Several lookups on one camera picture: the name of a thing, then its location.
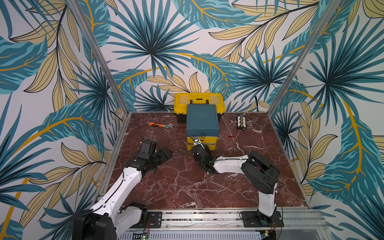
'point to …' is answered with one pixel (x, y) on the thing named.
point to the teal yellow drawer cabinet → (202, 121)
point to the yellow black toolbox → (181, 100)
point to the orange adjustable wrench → (167, 126)
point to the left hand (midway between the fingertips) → (167, 158)
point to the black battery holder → (241, 121)
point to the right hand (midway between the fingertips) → (200, 146)
